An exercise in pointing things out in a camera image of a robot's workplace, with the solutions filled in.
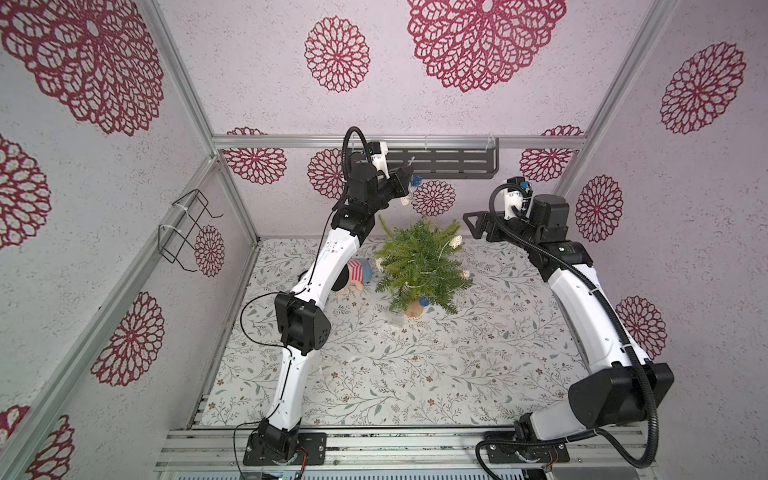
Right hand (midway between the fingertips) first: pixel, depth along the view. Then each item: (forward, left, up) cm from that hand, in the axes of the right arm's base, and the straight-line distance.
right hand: (478, 211), depth 74 cm
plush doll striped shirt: (+5, +33, -32) cm, 46 cm away
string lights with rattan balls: (-6, +6, -5) cm, 10 cm away
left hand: (+12, +15, +5) cm, 20 cm away
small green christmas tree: (-11, +15, -9) cm, 20 cm away
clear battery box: (-11, +20, -35) cm, 42 cm away
